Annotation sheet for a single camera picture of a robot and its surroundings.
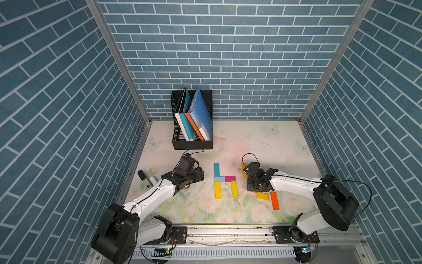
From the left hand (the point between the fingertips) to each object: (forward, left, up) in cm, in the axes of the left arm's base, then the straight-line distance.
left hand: (204, 174), depth 86 cm
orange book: (+23, +9, +22) cm, 33 cm away
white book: (+22, +13, +18) cm, 31 cm away
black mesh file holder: (+24, +17, -3) cm, 30 cm away
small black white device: (-2, +32, -3) cm, 32 cm away
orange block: (-5, -19, +11) cm, 23 cm away
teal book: (+22, +8, +9) cm, 25 cm away
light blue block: (+1, -8, -6) cm, 11 cm away
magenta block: (0, -14, -6) cm, 16 cm away
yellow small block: (-9, -31, -5) cm, 33 cm away
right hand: (-4, -26, -7) cm, 27 cm away
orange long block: (-11, -37, -6) cm, 40 cm away
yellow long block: (-7, -8, -6) cm, 12 cm away
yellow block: (-6, -17, -6) cm, 19 cm away
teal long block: (+7, -7, -6) cm, 11 cm away
